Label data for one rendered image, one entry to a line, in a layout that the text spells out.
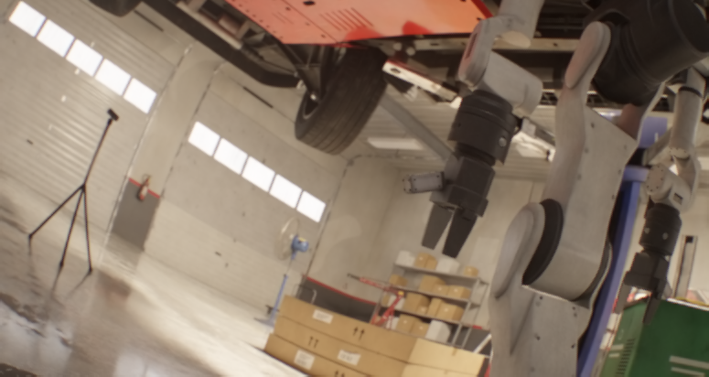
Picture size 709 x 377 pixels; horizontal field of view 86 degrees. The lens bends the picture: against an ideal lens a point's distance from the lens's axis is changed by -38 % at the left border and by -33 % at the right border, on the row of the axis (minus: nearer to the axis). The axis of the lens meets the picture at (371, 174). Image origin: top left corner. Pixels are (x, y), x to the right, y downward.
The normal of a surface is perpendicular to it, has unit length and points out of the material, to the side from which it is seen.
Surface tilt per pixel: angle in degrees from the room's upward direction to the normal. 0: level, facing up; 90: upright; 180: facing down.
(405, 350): 90
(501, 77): 102
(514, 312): 90
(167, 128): 90
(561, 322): 60
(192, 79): 90
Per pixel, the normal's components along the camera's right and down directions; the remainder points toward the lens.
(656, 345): -0.14, -0.40
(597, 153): 0.18, -0.04
